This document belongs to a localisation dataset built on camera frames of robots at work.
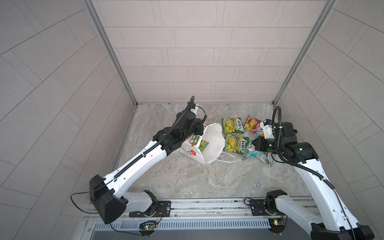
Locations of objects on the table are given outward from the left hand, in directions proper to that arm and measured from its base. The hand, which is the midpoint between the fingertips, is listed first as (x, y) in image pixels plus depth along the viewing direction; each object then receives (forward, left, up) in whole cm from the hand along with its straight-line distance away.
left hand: (206, 120), depth 71 cm
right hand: (-7, -22, -8) cm, 25 cm away
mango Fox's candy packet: (-2, +1, -23) cm, 23 cm away
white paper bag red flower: (-3, -1, -23) cm, 23 cm away
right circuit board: (-39, -33, -28) cm, 58 cm away
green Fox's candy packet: (+1, -19, -26) cm, 32 cm away
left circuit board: (-41, +25, -24) cm, 53 cm away
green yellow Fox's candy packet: (+15, -20, -26) cm, 36 cm away
